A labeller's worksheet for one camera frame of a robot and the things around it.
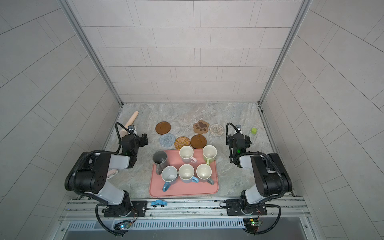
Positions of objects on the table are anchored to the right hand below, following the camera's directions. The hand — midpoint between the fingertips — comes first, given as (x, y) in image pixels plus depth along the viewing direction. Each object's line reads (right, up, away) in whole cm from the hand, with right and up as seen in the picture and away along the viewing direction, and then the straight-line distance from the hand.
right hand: (237, 133), depth 95 cm
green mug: (-19, -11, -8) cm, 23 cm away
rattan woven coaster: (-36, -5, -1) cm, 36 cm away
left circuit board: (-58, -36, -31) cm, 75 cm away
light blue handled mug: (-32, -21, -14) cm, 40 cm away
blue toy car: (-44, -30, -24) cm, 59 cm away
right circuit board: (0, -39, -27) cm, 47 cm away
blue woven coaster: (-46, -4, +1) cm, 46 cm away
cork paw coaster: (-23, +3, +7) cm, 25 cm away
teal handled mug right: (-22, -20, -14) cm, 33 cm away
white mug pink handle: (-32, -10, -10) cm, 35 cm away
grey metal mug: (-47, -13, -12) cm, 50 cm away
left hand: (-62, +1, 0) cm, 62 cm away
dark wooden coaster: (-50, +3, +7) cm, 50 cm away
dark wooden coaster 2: (-25, -5, 0) cm, 26 cm away
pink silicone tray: (-35, -20, -23) cm, 46 cm away
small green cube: (+12, +1, +4) cm, 13 cm away
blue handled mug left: (-41, -21, -15) cm, 48 cm away
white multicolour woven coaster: (-12, +1, +7) cm, 14 cm away
